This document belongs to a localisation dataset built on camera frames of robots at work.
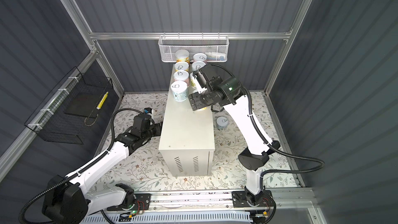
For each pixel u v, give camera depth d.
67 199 0.39
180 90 0.68
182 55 0.80
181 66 0.77
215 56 0.91
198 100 0.58
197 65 0.77
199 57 0.81
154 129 0.73
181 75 0.73
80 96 0.80
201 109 0.58
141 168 0.84
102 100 0.79
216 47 0.83
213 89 0.46
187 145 0.56
